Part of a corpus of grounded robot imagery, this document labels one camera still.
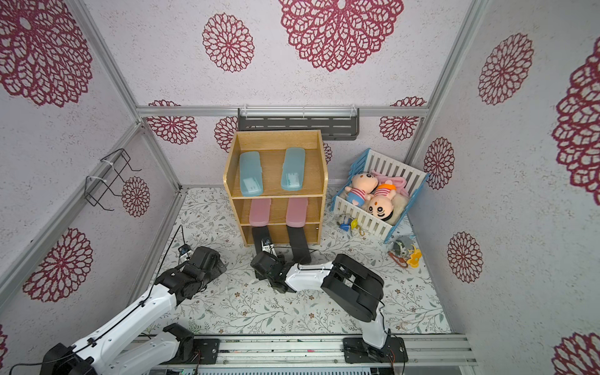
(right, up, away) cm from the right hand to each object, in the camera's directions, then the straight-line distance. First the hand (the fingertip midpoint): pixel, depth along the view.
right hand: (270, 259), depth 93 cm
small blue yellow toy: (+35, +14, +9) cm, 39 cm away
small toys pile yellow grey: (+54, +1, +1) cm, 54 cm away
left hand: (-20, -2, -9) cm, 22 cm away
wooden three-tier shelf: (+1, +44, -5) cm, 45 cm away
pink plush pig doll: (+40, +30, +10) cm, 51 cm away
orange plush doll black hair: (+45, +22, +4) cm, 50 cm away
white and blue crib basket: (+62, +33, +8) cm, 71 cm away
